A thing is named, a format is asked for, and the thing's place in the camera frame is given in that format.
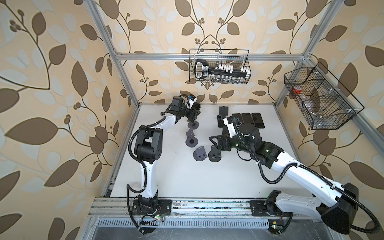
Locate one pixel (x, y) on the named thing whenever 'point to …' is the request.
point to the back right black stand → (223, 112)
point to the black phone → (238, 115)
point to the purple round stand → (191, 141)
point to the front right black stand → (215, 155)
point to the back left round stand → (194, 125)
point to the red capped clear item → (297, 89)
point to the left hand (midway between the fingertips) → (196, 107)
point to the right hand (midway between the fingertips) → (217, 137)
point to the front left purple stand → (199, 154)
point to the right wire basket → (323, 102)
